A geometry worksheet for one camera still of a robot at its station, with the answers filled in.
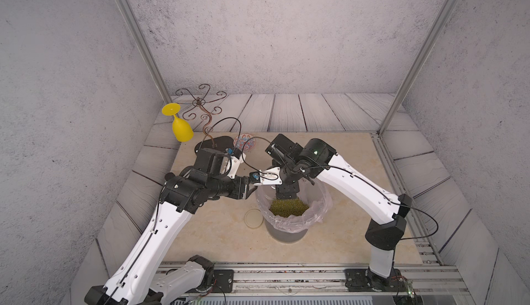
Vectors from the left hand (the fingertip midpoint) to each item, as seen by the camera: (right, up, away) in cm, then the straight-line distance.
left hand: (254, 185), depth 67 cm
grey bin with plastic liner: (+12, -13, -2) cm, 18 cm away
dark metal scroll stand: (-24, +29, +22) cm, 44 cm away
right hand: (+8, +1, +3) cm, 8 cm away
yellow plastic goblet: (-33, +20, +23) cm, 45 cm away
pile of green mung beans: (+12, -12, +18) cm, 25 cm away
